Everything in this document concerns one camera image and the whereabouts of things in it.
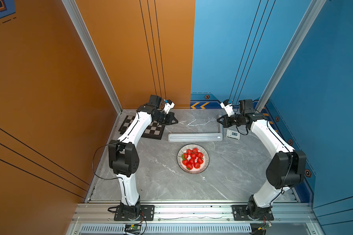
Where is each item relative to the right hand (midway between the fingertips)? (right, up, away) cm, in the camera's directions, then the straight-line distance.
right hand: (219, 119), depth 87 cm
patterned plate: (-10, -19, +7) cm, 23 cm away
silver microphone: (+6, -7, +19) cm, 21 cm away
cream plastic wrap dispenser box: (-14, -12, +7) cm, 19 cm away
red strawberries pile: (-16, -24, +5) cm, 29 cm away
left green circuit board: (-47, -55, -15) cm, 74 cm away
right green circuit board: (+17, -52, -17) cm, 58 cm away
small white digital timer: (+14, -11, +16) cm, 24 cm away
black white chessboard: (-42, -7, +15) cm, 45 cm away
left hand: (-25, 0, 0) cm, 25 cm away
